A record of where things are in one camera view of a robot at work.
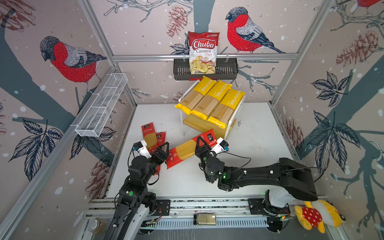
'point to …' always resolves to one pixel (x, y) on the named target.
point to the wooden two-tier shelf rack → (203, 125)
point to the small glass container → (204, 219)
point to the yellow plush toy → (318, 214)
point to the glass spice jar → (98, 225)
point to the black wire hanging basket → (226, 69)
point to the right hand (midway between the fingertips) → (194, 141)
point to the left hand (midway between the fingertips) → (164, 146)
